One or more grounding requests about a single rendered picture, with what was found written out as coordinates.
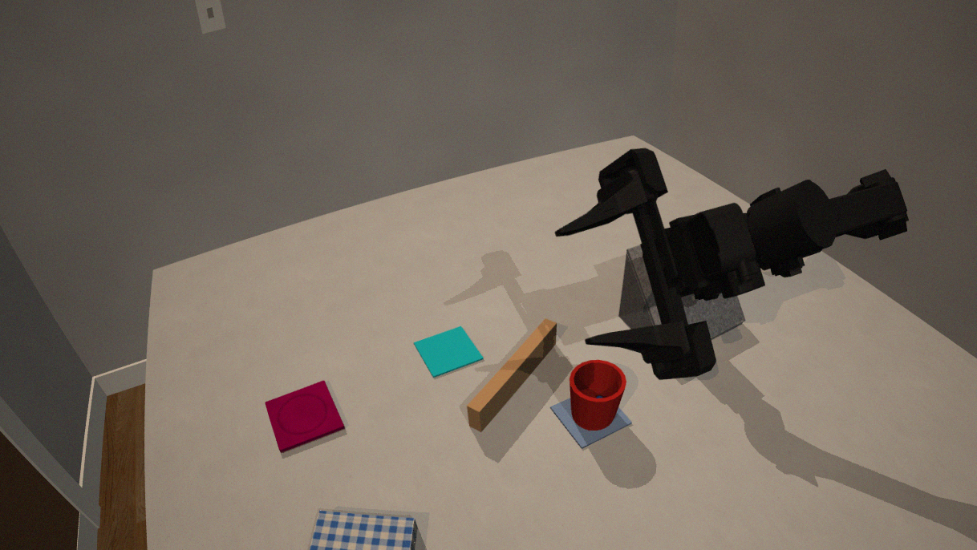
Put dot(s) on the dark red square coaster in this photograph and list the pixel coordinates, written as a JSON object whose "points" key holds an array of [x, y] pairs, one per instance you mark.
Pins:
{"points": [[303, 416]]}

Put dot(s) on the red cup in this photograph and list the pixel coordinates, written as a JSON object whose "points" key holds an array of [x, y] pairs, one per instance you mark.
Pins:
{"points": [[592, 379]]}

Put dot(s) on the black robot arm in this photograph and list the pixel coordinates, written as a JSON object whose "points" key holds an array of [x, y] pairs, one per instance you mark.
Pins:
{"points": [[797, 221]]}

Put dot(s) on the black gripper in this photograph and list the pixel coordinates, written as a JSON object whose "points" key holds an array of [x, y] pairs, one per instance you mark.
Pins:
{"points": [[643, 185]]}

